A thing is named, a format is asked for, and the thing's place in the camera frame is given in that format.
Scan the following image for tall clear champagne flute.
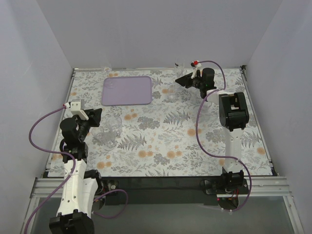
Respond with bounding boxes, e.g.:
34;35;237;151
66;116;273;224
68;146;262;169
174;57;185;78

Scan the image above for clear stemmed wine glass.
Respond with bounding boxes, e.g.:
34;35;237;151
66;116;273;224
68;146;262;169
101;63;116;89

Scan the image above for clear ribbed tumbler glass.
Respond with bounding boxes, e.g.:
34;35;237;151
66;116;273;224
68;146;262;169
105;116;122;138

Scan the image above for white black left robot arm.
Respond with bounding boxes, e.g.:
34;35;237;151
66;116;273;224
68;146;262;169
49;109;103;234

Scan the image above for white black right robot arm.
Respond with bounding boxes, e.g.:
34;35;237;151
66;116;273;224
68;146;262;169
175;68;250;194

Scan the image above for lilac plastic tray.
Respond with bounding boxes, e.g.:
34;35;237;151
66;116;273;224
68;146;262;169
101;76;152;106

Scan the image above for short clear tumbler glass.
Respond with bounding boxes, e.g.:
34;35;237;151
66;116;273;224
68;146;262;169
167;84;178;101

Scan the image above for clear tumbler glass front left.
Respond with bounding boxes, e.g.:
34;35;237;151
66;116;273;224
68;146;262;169
91;126;116;149

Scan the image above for floral patterned table mat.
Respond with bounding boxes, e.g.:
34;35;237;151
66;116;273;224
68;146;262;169
48;68;273;177

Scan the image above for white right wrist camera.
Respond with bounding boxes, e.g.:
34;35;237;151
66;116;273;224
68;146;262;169
190;60;202;79

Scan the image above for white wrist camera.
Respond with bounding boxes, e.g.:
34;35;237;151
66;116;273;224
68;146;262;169
70;99;89;120
190;60;202;79

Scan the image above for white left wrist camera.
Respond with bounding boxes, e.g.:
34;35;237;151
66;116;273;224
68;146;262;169
70;99;89;120

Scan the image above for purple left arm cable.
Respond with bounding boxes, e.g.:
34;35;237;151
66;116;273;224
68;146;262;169
19;103;129;234

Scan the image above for aluminium frame rail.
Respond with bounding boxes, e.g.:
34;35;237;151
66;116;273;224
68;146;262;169
30;176;292;198

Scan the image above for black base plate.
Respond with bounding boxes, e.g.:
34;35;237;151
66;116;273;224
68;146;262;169
97;175;249;207

